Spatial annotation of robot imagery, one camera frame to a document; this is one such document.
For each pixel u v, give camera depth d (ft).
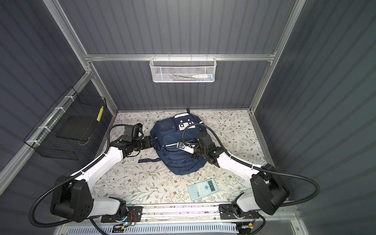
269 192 1.41
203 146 2.19
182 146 2.29
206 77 2.93
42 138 2.03
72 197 1.34
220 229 2.32
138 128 2.29
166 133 3.01
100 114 2.73
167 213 2.48
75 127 2.44
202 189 2.64
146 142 2.53
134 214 2.37
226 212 2.40
